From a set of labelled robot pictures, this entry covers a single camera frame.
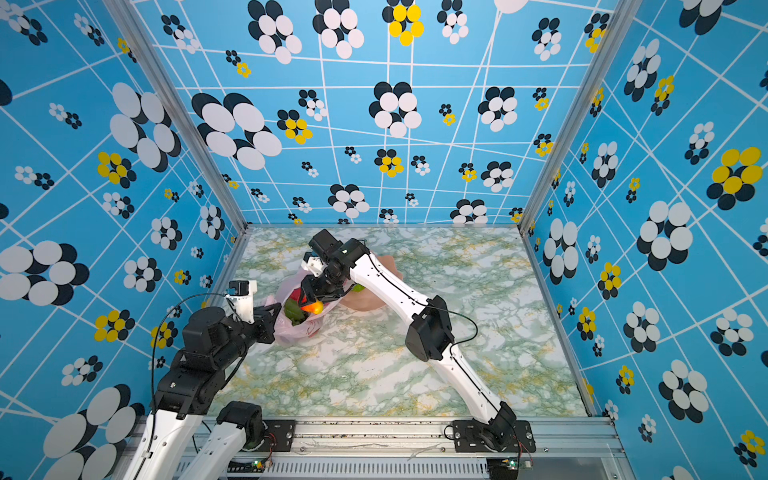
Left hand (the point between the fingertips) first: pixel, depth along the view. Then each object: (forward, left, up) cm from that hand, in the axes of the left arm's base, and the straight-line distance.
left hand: (281, 304), depth 71 cm
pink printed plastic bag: (-6, -2, -3) cm, 7 cm away
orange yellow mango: (+3, -7, -7) cm, 10 cm away
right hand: (+7, -4, -10) cm, 12 cm away
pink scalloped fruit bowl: (+14, -18, -21) cm, 31 cm away
